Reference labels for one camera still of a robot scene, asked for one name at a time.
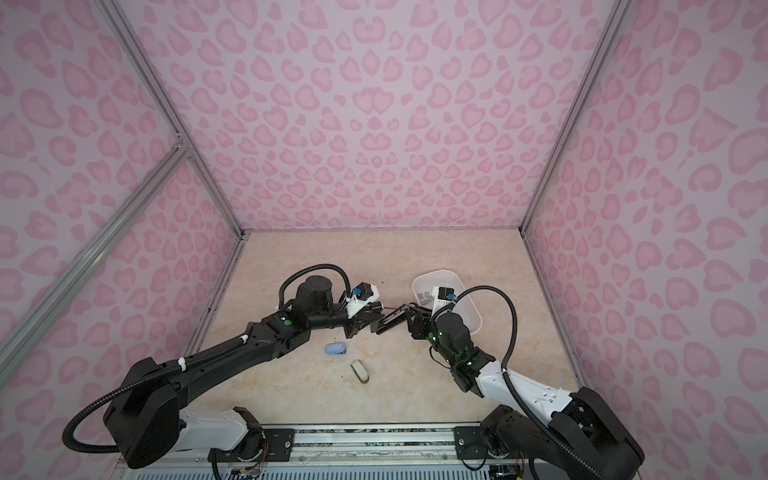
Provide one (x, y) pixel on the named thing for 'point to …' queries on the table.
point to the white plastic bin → (423, 287)
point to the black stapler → (394, 319)
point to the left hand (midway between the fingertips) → (380, 303)
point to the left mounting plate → (278, 447)
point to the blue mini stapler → (336, 348)
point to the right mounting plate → (470, 443)
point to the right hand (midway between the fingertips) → (411, 307)
